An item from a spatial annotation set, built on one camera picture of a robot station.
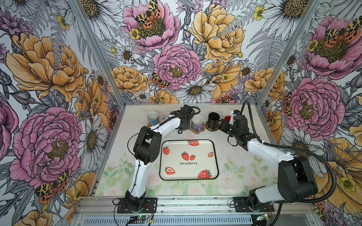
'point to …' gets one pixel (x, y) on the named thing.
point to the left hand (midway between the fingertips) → (181, 128)
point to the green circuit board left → (143, 217)
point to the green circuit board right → (265, 216)
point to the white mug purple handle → (197, 122)
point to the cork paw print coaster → (194, 131)
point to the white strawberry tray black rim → (188, 159)
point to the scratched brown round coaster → (209, 129)
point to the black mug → (213, 120)
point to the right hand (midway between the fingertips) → (219, 126)
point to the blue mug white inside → (152, 117)
